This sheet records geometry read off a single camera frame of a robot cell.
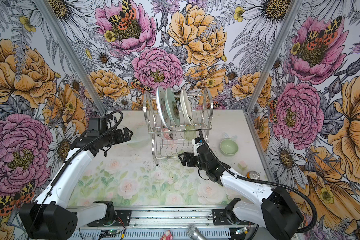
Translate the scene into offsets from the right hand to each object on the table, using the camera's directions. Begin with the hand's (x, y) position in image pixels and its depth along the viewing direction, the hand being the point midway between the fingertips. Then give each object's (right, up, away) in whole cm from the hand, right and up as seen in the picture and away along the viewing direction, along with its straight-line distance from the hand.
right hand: (184, 160), depth 82 cm
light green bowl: (+29, +5, +17) cm, 34 cm away
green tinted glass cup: (+4, +14, +15) cm, 21 cm away
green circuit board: (-35, -31, -10) cm, 47 cm away
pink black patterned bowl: (-10, +14, +10) cm, 20 cm away
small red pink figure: (-8, -30, -14) cm, 34 cm away
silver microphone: (+4, -28, -15) cm, 32 cm away
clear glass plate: (-31, +9, +23) cm, 40 cm away
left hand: (-31, +11, -2) cm, 34 cm away
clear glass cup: (+35, -6, -5) cm, 36 cm away
